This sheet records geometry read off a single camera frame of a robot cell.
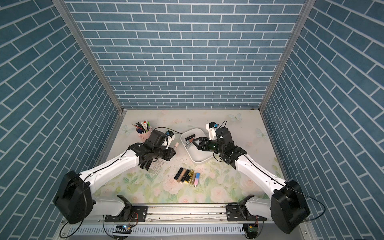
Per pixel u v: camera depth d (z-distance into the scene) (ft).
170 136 2.46
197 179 2.77
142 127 3.16
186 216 2.43
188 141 3.25
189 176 2.78
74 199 1.33
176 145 2.75
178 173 2.83
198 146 2.34
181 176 2.79
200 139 2.33
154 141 2.11
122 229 2.37
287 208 1.32
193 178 2.77
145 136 3.09
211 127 2.37
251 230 2.41
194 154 3.10
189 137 3.34
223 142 1.99
